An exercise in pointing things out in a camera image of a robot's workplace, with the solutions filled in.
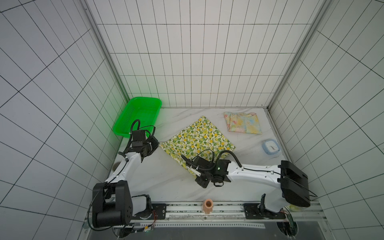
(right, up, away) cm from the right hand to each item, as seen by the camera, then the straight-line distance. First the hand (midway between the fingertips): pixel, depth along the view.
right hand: (198, 177), depth 79 cm
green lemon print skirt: (+3, +20, +23) cm, 31 cm away
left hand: (-23, +16, +8) cm, 29 cm away
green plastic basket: (-40, +39, +38) cm, 68 cm away
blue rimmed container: (+48, +14, +15) cm, 52 cm away
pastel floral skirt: (+36, +29, +28) cm, 54 cm away
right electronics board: (+43, -20, -11) cm, 49 cm away
